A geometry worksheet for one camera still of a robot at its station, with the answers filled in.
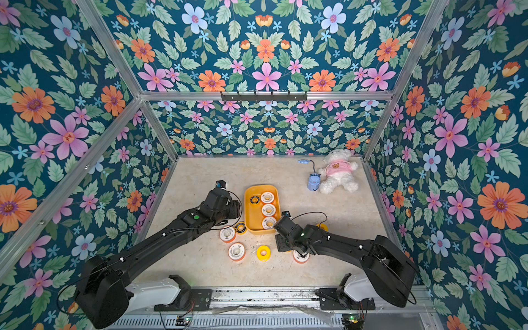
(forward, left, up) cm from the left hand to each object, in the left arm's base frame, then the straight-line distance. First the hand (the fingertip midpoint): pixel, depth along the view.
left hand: (238, 204), depth 83 cm
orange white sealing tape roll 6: (-20, -24, -13) cm, 34 cm away
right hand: (-12, -18, -11) cm, 25 cm away
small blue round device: (+15, -29, +6) cm, 33 cm away
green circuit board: (-36, +21, -16) cm, 45 cm away
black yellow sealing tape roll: (+10, -5, -12) cm, 17 cm away
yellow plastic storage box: (+2, -5, -13) cm, 14 cm away
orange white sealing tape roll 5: (-15, +2, -14) cm, 20 cm away
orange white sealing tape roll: (+10, -12, -12) cm, 19 cm away
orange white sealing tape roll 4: (-7, +6, -13) cm, 16 cm away
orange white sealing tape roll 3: (-3, -12, -13) cm, 17 cm away
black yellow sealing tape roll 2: (-5, +1, -13) cm, 14 cm away
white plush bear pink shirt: (+22, -49, -7) cm, 54 cm away
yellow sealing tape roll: (-16, -9, -14) cm, 23 cm away
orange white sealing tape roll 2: (+4, -12, -13) cm, 18 cm away
